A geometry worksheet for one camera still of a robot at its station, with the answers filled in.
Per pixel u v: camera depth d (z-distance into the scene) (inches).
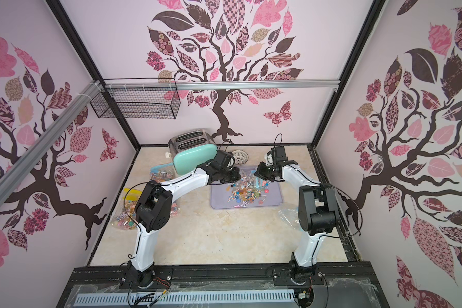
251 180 37.5
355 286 28.6
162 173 40.9
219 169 29.2
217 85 35.7
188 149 36.7
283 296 27.5
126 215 34.4
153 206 21.9
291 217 35.3
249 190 37.5
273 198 37.3
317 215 19.5
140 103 47.8
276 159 29.9
